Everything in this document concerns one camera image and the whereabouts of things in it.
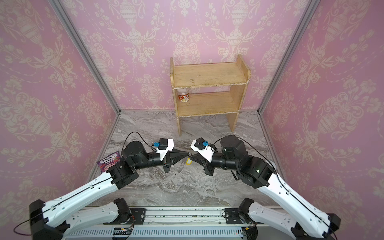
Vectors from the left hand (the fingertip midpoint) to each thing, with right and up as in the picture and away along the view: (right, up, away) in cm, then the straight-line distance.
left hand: (187, 155), depth 58 cm
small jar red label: (-4, +31, +35) cm, 47 cm away
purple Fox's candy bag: (-49, -10, +32) cm, 60 cm away
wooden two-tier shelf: (+15, +37, +51) cm, 65 cm away
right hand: (+2, -1, +2) cm, 3 cm away
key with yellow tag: (0, -3, +2) cm, 3 cm away
